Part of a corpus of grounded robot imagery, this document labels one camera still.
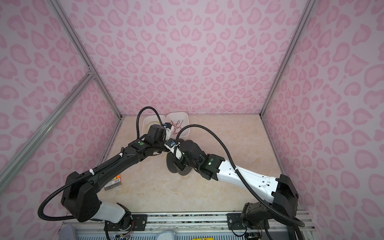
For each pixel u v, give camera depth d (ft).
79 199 1.36
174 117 3.81
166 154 2.52
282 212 1.25
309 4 2.24
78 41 2.62
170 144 1.96
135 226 2.37
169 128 2.44
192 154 1.73
